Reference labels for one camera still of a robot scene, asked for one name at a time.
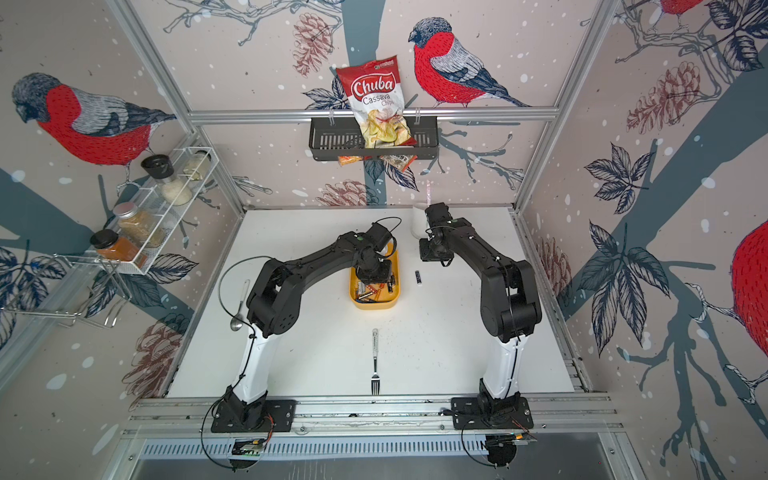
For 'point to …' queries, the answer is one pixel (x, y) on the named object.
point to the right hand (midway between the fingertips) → (427, 252)
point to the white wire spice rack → (191, 164)
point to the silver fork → (375, 380)
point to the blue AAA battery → (418, 277)
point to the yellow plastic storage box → (384, 295)
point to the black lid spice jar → (172, 188)
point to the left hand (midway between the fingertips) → (392, 275)
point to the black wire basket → (338, 137)
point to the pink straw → (428, 192)
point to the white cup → (418, 222)
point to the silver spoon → (236, 323)
